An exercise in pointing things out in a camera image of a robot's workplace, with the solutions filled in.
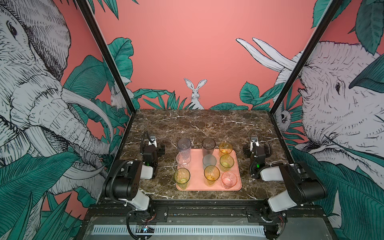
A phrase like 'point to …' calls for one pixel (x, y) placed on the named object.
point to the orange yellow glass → (225, 148)
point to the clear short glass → (183, 159)
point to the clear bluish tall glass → (184, 144)
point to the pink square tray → (197, 181)
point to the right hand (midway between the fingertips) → (255, 141)
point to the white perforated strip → (181, 230)
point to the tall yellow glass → (211, 174)
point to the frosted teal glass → (208, 160)
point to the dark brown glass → (207, 146)
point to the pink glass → (229, 179)
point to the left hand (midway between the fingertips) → (152, 140)
